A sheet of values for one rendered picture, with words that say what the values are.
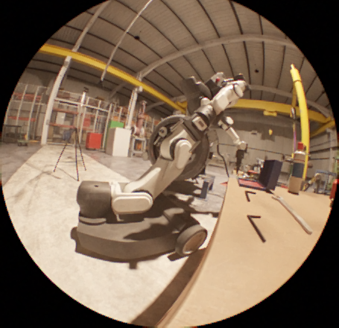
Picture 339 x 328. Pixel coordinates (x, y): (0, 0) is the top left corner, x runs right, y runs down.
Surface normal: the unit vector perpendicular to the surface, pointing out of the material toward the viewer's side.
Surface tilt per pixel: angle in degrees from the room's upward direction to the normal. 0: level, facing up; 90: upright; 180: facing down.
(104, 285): 0
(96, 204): 90
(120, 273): 0
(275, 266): 0
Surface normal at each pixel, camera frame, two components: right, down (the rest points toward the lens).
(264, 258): 0.15, -0.99
